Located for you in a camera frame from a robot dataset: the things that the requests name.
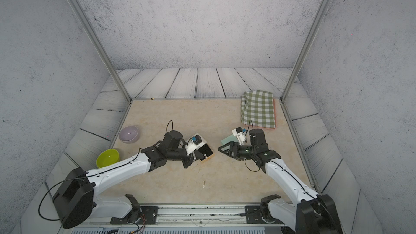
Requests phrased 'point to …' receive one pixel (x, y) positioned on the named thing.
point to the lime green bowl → (107, 157)
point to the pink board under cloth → (274, 118)
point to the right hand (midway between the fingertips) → (223, 151)
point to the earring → (203, 186)
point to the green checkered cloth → (258, 106)
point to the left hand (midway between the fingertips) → (204, 157)
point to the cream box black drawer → (207, 152)
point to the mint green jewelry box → (231, 138)
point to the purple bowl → (129, 134)
